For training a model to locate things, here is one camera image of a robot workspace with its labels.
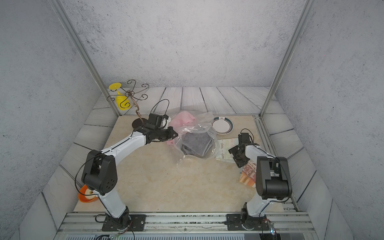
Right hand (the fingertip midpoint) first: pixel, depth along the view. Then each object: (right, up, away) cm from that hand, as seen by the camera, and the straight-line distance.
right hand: (233, 155), depth 95 cm
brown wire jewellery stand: (-62, +37, -5) cm, 72 cm away
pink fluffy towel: (-36, +22, +10) cm, 43 cm away
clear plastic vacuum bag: (-19, +20, +11) cm, 30 cm away
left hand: (-33, +13, -6) cm, 36 cm away
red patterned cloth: (+7, -10, -8) cm, 14 cm away
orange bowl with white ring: (-80, -19, -16) cm, 84 cm away
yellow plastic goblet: (-71, +35, +2) cm, 79 cm away
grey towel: (-22, +7, -1) cm, 23 cm away
